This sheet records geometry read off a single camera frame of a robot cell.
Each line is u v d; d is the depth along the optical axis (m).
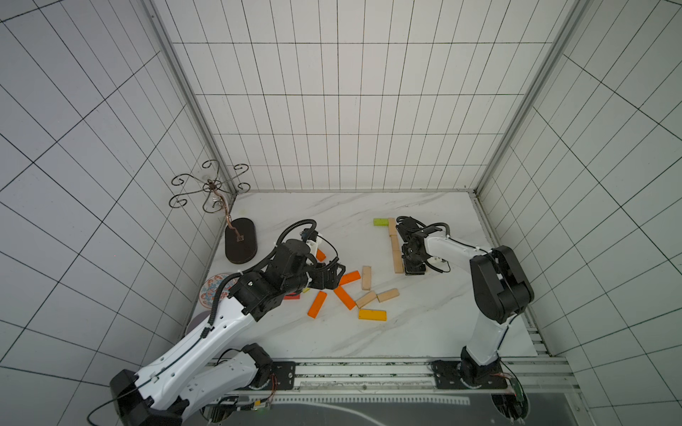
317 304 0.87
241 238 1.02
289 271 0.52
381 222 1.09
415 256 0.81
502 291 0.49
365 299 0.88
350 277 0.93
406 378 0.74
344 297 0.88
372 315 0.84
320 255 0.98
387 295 0.88
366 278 0.92
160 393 0.38
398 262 0.94
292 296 0.88
